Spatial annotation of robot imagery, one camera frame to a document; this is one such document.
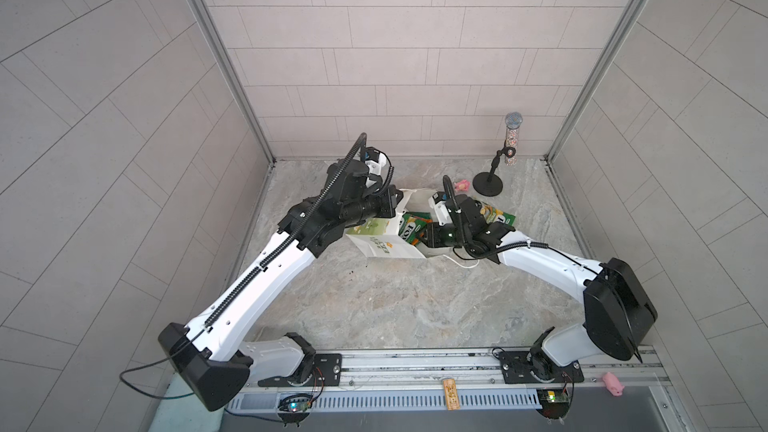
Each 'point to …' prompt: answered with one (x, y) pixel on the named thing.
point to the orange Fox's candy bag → (414, 224)
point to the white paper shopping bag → (381, 237)
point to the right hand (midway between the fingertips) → (417, 236)
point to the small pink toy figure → (462, 185)
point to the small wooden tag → (452, 395)
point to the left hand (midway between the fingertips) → (411, 192)
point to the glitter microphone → (512, 123)
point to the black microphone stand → (490, 184)
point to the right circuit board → (555, 403)
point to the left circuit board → (294, 407)
